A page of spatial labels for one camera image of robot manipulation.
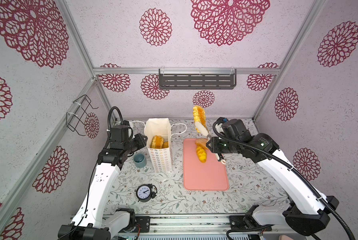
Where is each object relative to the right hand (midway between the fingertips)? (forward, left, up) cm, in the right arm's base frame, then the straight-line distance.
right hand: (207, 140), depth 66 cm
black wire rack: (+11, +65, +3) cm, 66 cm away
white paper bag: (-1, +22, -14) cm, 26 cm away
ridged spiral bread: (+13, +27, -20) cm, 36 cm away
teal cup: (+6, +39, -29) cm, 49 cm away
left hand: (+4, +30, -7) cm, 31 cm away
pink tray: (-2, -6, -32) cm, 33 cm away
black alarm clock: (-14, +31, -30) cm, 45 cm away
